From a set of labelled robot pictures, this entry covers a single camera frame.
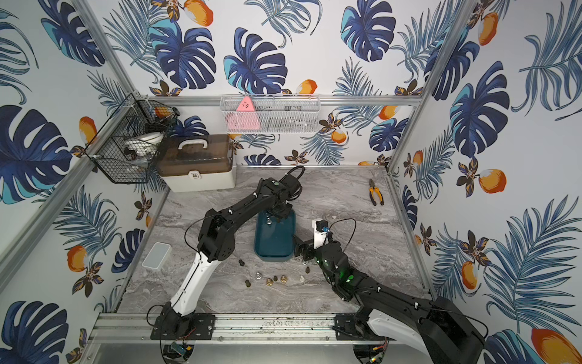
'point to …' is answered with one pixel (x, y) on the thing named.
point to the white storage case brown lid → (196, 161)
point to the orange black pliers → (372, 189)
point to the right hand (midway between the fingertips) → (305, 230)
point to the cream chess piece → (301, 278)
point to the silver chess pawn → (258, 275)
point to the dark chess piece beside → (242, 262)
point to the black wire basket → (126, 149)
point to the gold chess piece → (269, 282)
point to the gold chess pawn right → (283, 279)
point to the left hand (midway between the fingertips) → (279, 210)
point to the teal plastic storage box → (274, 242)
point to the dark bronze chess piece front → (248, 283)
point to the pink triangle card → (245, 118)
